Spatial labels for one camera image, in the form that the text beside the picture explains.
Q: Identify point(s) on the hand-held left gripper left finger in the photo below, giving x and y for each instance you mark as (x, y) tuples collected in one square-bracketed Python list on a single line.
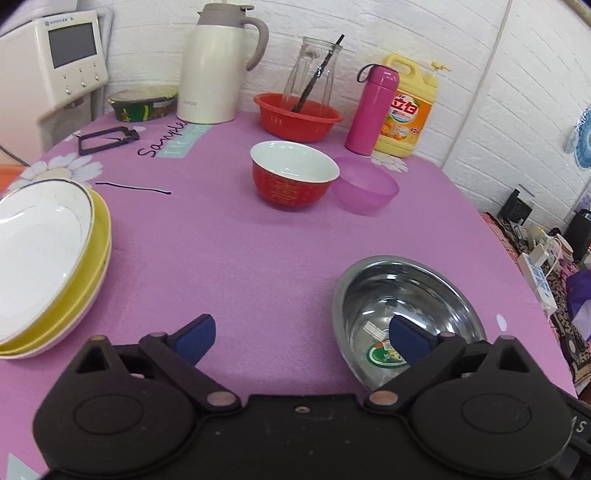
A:
[(198, 337)]

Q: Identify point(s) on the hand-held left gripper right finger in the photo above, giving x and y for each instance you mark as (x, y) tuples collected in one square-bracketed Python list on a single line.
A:
[(408, 339)]

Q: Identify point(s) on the stainless steel bowl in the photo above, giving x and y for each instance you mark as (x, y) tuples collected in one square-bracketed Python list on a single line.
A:
[(392, 295)]

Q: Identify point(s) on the pink floral tablecloth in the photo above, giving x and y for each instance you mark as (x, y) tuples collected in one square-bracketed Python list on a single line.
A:
[(231, 258)]

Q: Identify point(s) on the black tape roll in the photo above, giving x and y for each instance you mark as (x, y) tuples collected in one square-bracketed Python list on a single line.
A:
[(572, 344)]

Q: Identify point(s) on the purple plastic bag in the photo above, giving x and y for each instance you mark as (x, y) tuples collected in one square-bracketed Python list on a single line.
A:
[(579, 304)]

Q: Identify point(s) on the white power strip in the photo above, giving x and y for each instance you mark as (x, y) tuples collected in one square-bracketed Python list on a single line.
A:
[(538, 286)]

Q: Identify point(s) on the white charger plug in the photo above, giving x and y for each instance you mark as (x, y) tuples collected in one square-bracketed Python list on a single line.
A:
[(539, 257)]

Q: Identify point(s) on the purple plastic bowl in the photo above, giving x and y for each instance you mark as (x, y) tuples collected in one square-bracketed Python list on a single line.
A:
[(364, 190)]

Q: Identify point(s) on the black hairpin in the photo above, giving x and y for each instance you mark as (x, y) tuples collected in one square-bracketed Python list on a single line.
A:
[(134, 188)]

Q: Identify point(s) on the black box device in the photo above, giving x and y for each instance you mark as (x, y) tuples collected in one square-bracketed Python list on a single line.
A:
[(517, 207)]

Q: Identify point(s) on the red ceramic bowl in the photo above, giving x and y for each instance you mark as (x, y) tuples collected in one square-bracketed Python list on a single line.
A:
[(286, 190)]

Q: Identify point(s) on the black object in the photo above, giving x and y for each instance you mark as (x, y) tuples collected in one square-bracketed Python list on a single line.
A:
[(581, 230)]

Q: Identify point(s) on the yellow dish soap bottle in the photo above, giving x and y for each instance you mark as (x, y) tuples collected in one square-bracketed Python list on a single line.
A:
[(408, 127)]

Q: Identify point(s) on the pink thermos bottle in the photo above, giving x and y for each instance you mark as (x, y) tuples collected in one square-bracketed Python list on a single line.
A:
[(369, 115)]

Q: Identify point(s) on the red plastic basin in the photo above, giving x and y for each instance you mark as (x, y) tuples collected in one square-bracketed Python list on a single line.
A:
[(295, 128)]

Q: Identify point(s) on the green patterned bowl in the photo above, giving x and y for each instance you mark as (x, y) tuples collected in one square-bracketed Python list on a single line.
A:
[(138, 110)]

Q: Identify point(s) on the orange plastic object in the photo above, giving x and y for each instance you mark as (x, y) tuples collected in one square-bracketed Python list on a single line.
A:
[(11, 173)]

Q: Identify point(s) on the cream thermos jug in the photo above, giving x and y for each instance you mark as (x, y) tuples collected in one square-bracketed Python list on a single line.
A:
[(207, 69)]

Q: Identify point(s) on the black stirring stick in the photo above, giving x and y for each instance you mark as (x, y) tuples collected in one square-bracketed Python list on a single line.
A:
[(318, 74)]

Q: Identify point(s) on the clear glass pitcher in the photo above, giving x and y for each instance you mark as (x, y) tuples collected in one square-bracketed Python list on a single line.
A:
[(299, 64)]

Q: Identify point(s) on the white appliance with screen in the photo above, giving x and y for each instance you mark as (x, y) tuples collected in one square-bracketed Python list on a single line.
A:
[(27, 69)]

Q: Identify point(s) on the black rectangular frame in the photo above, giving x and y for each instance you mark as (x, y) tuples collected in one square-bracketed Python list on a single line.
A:
[(133, 134)]

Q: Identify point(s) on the blue round wall decoration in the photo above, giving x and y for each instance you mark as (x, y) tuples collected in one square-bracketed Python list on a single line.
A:
[(582, 143)]

